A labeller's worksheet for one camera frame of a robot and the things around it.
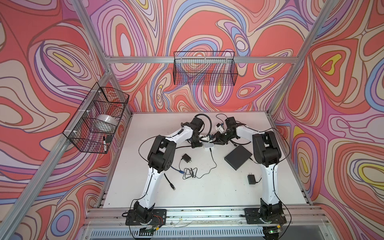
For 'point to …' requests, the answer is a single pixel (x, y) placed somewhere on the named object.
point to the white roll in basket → (108, 118)
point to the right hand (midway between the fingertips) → (212, 144)
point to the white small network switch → (208, 145)
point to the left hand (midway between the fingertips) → (200, 141)
